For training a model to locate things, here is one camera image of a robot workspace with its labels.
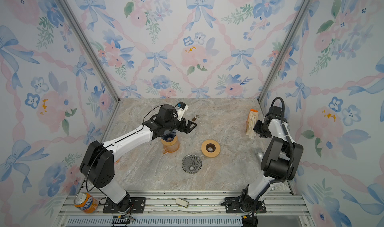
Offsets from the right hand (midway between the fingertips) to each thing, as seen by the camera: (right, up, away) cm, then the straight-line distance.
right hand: (259, 129), depth 93 cm
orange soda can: (-88, -30, -26) cm, 97 cm away
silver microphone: (-2, -15, -5) cm, 16 cm away
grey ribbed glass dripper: (-42, -18, -9) cm, 46 cm away
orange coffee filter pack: (-3, +7, +4) cm, 8 cm away
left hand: (-42, +6, -10) cm, 43 cm away
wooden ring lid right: (-30, -12, +1) cm, 32 cm away
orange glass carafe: (-53, -9, -5) cm, 54 cm away
